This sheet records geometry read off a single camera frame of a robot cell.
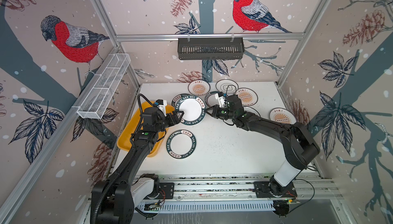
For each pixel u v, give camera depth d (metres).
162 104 0.74
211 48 1.04
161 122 0.69
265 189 0.73
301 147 0.46
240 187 0.76
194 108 0.86
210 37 0.99
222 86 1.20
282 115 1.01
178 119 0.73
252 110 1.04
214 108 0.78
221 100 0.80
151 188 0.62
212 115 0.78
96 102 0.71
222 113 0.76
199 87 1.18
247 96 1.14
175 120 0.71
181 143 0.88
